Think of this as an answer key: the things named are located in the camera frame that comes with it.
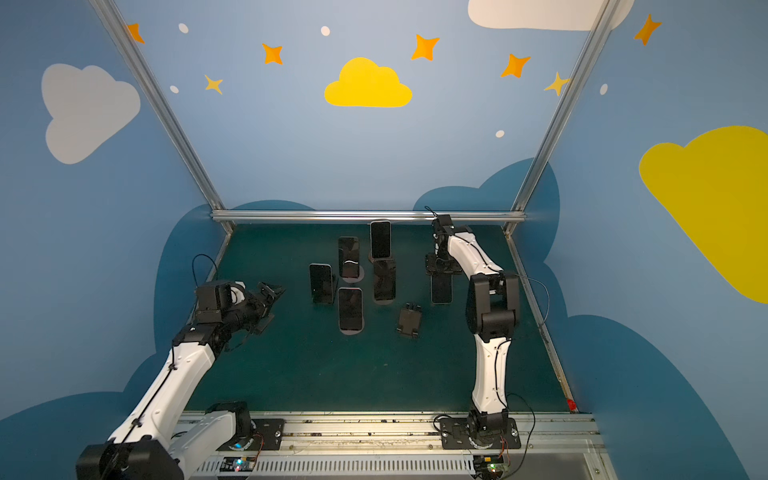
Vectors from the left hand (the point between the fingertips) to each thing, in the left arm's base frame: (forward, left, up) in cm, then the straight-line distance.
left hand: (284, 298), depth 81 cm
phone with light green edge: (+10, -7, -8) cm, 15 cm away
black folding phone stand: (-1, -36, -10) cm, 37 cm away
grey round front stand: (-3, -17, -15) cm, 23 cm away
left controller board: (-36, +7, -17) cm, 41 cm away
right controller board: (-36, -54, -17) cm, 67 cm away
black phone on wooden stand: (+29, -26, -6) cm, 39 cm away
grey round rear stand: (+17, -17, -16) cm, 29 cm away
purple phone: (+1, -18, -6) cm, 19 cm away
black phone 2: (+23, -15, -8) cm, 29 cm away
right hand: (+18, -48, -9) cm, 52 cm away
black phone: (+12, -47, -12) cm, 50 cm away
